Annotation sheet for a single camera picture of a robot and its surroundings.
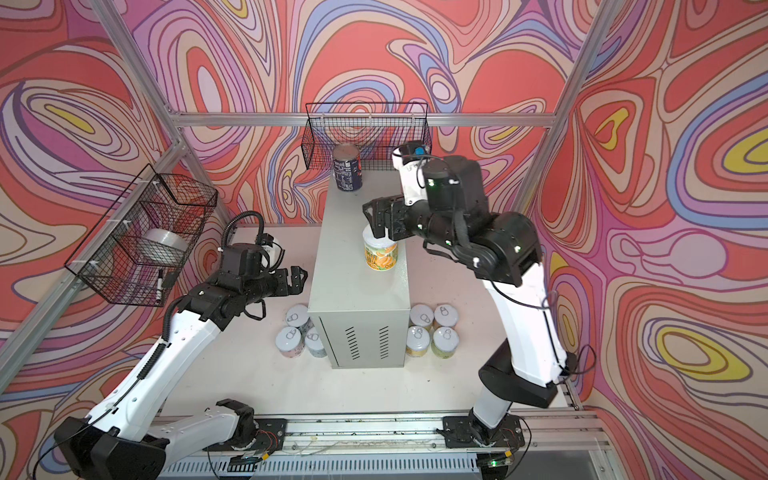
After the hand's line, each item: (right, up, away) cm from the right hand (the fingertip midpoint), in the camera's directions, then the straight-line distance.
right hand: (391, 213), depth 54 cm
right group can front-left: (+8, -33, +30) cm, 45 cm away
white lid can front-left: (-29, -33, +30) cm, 53 cm away
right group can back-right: (+17, -26, +34) cm, 46 cm away
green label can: (+16, -33, +30) cm, 47 cm away
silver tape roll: (-56, -3, +19) cm, 59 cm away
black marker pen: (-57, -16, +18) cm, 61 cm away
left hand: (-25, -12, +22) cm, 35 cm away
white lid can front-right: (-21, -33, +30) cm, 50 cm away
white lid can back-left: (-28, -26, +34) cm, 51 cm away
